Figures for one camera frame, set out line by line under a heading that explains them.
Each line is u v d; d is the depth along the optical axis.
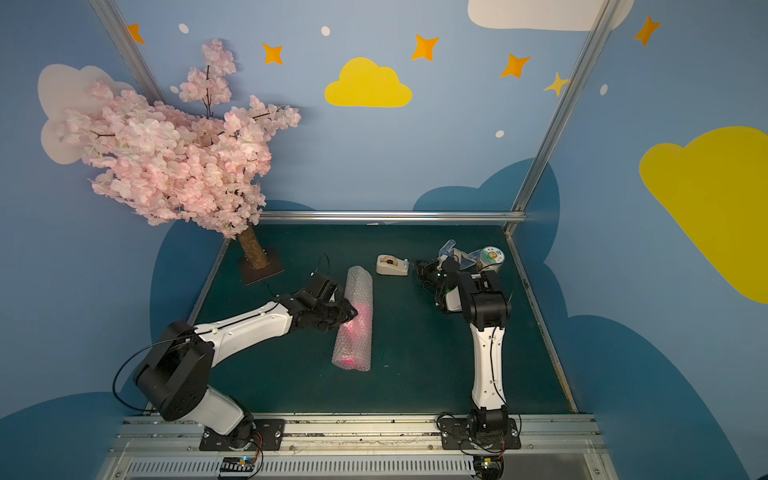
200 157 0.66
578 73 0.79
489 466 0.73
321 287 0.69
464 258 1.11
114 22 0.70
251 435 0.69
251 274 1.08
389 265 1.07
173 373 0.44
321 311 0.73
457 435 0.73
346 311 0.79
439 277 0.96
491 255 1.03
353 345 0.82
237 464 0.73
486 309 0.62
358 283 0.92
